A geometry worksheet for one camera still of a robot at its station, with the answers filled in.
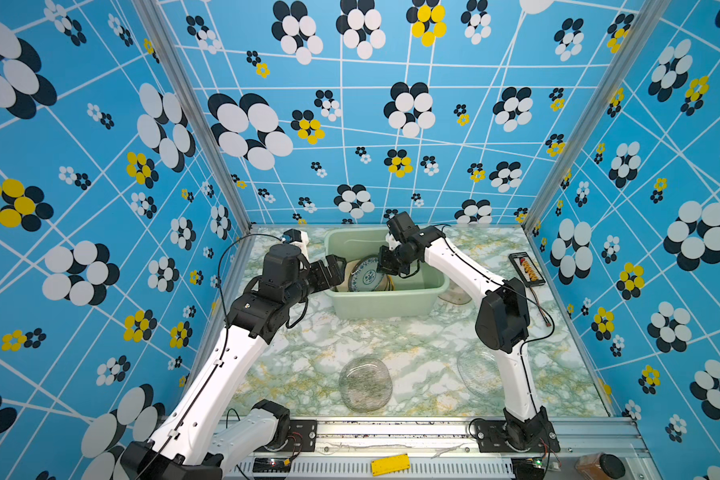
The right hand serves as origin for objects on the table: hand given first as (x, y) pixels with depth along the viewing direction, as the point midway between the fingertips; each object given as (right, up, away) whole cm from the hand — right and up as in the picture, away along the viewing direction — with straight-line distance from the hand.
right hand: (377, 268), depth 92 cm
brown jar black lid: (+46, -40, -30) cm, 68 cm away
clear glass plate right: (+29, -29, -8) cm, 42 cm away
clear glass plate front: (-4, -32, -10) cm, 34 cm away
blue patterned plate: (-4, -3, +1) cm, 5 cm away
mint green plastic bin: (+11, -7, -12) cm, 18 cm away
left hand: (-11, +2, -21) cm, 24 cm away
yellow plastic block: (+2, -45, -23) cm, 51 cm away
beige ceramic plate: (-9, 0, +6) cm, 11 cm away
